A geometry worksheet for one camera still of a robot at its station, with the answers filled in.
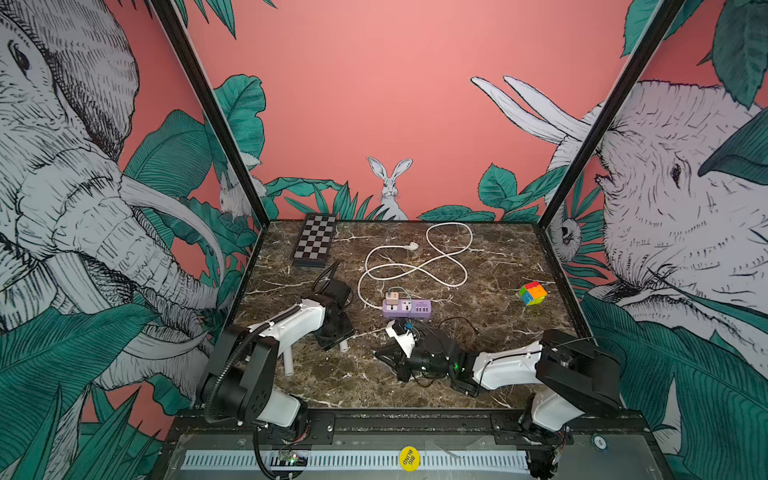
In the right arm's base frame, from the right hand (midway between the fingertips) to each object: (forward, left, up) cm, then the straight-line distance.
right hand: (376, 354), depth 75 cm
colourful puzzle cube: (+23, -50, -7) cm, 55 cm away
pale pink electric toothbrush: (+1, +26, -9) cm, 27 cm away
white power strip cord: (+45, -12, -9) cm, 47 cm away
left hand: (+10, +10, -9) cm, 17 cm away
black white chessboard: (+45, +26, -7) cm, 53 cm away
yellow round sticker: (-21, -9, -11) cm, 25 cm away
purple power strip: (+17, -9, -8) cm, 21 cm away
